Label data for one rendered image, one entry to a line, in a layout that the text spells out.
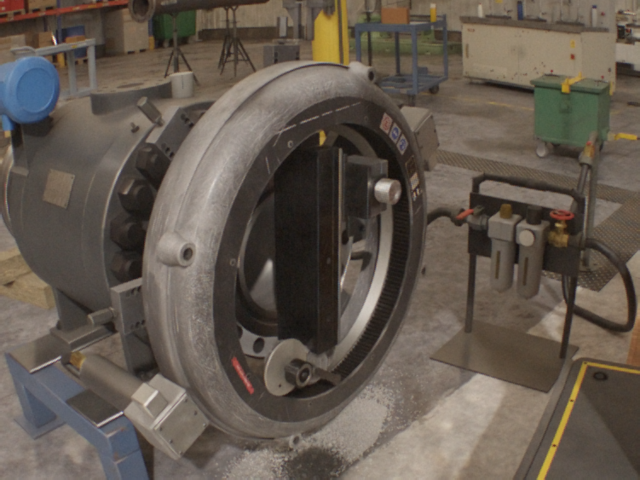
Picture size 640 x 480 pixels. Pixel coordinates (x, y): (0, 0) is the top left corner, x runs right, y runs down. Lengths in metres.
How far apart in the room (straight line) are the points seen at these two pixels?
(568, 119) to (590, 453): 3.41
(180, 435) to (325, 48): 4.01
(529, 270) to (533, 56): 5.58
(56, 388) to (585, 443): 1.22
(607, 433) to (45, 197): 1.32
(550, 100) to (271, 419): 3.55
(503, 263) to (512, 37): 5.75
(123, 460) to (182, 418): 0.43
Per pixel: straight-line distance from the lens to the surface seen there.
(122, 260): 1.32
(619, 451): 1.26
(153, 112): 1.05
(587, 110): 4.40
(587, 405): 1.37
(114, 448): 1.48
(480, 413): 1.85
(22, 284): 2.75
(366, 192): 1.16
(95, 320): 1.06
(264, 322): 1.34
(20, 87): 1.57
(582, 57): 7.02
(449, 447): 1.73
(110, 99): 1.53
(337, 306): 1.26
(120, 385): 1.20
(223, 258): 1.02
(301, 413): 1.31
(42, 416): 1.94
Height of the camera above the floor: 1.10
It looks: 20 degrees down
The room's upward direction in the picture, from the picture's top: 2 degrees counter-clockwise
